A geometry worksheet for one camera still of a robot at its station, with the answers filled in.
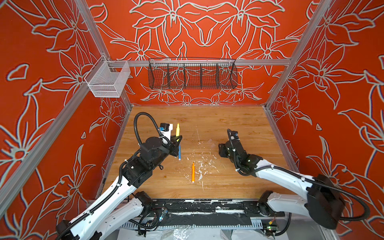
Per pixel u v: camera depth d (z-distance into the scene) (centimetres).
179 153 92
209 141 98
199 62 91
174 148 58
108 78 95
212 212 73
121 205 58
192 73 98
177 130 66
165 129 56
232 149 61
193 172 84
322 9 71
